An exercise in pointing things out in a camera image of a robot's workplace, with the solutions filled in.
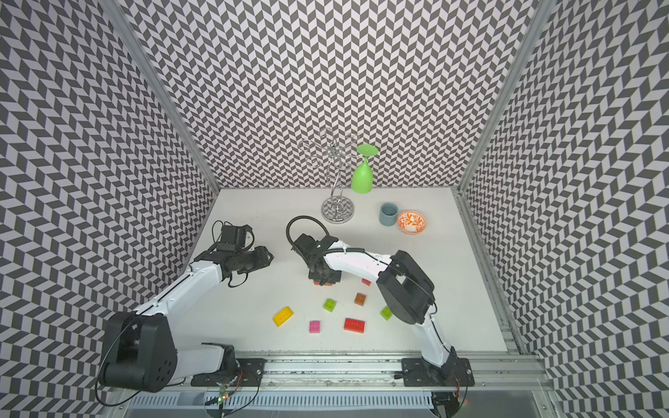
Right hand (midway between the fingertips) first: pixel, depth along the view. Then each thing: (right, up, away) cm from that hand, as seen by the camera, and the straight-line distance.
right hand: (325, 280), depth 88 cm
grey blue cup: (+24, +23, +16) cm, 37 cm away
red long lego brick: (-2, -1, +1) cm, 2 cm away
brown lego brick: (+12, -6, -2) cm, 13 cm away
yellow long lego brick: (-14, -11, -6) cm, 18 cm away
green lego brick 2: (+20, -9, -5) cm, 23 cm away
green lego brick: (+2, -7, -4) cm, 8 cm away
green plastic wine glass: (+13, +35, +4) cm, 38 cm away
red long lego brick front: (+10, -12, -8) cm, 17 cm away
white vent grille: (-8, -28, -19) cm, 35 cm away
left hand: (-20, +7, 0) cm, 21 cm away
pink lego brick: (-3, -13, -8) cm, 15 cm away
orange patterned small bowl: (+34, +19, +17) cm, 42 cm away
